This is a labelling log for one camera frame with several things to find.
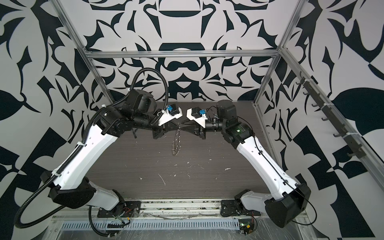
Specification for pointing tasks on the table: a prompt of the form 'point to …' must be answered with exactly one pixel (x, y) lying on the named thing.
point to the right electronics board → (246, 226)
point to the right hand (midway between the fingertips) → (183, 124)
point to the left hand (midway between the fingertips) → (177, 122)
